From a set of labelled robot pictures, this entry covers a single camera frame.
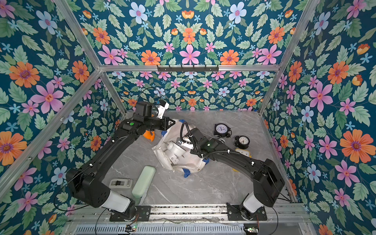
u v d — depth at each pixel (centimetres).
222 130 104
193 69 92
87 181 40
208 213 75
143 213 74
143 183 81
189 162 88
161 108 69
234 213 73
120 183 80
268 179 42
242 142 98
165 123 66
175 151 85
